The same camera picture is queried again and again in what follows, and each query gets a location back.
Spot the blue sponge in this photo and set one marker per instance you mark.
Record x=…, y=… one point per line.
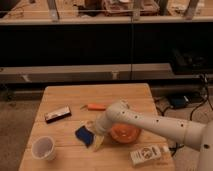
x=85, y=135

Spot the white ceramic cup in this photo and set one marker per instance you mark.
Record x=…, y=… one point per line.
x=43, y=148

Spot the black box on floor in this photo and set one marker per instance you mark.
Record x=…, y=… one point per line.
x=191, y=63

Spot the metal window frame rail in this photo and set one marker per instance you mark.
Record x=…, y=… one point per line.
x=82, y=73

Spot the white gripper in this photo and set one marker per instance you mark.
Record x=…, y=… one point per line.
x=102, y=125

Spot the black rectangular eraser block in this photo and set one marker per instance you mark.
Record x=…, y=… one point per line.
x=57, y=114

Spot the orange ceramic bowl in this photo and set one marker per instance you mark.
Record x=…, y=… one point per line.
x=124, y=133

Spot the white carton box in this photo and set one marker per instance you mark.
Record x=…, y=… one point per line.
x=147, y=153

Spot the orange toy carrot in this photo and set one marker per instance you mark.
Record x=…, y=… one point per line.
x=93, y=106

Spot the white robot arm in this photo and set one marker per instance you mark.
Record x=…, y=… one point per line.
x=192, y=134

